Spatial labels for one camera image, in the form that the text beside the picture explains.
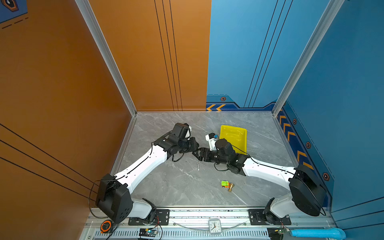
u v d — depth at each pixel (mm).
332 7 699
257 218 724
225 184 815
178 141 610
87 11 708
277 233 704
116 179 425
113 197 403
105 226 683
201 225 725
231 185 825
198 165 899
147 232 706
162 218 740
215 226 696
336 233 665
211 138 738
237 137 1040
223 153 624
